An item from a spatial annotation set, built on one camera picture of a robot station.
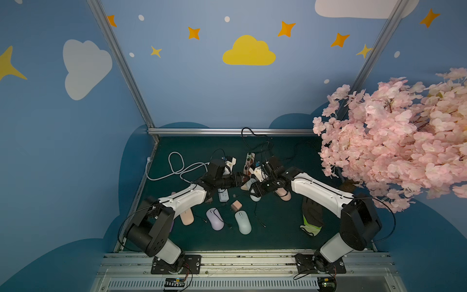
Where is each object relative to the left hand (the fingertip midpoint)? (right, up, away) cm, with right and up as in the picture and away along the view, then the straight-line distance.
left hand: (247, 176), depth 84 cm
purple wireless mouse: (-15, -20, 0) cm, 25 cm away
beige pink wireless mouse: (-29, -20, +2) cm, 35 cm away
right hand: (+4, -6, +2) cm, 7 cm away
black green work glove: (+32, -20, +2) cm, 38 cm away
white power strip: (-12, -11, +8) cm, 18 cm away
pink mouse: (+20, -11, +9) cm, 25 cm away
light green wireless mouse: (-1, -23, 0) cm, 23 cm away
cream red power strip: (+3, +7, +17) cm, 19 cm away
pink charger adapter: (-5, -15, +5) cm, 17 cm away
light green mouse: (-1, -5, 0) cm, 5 cm away
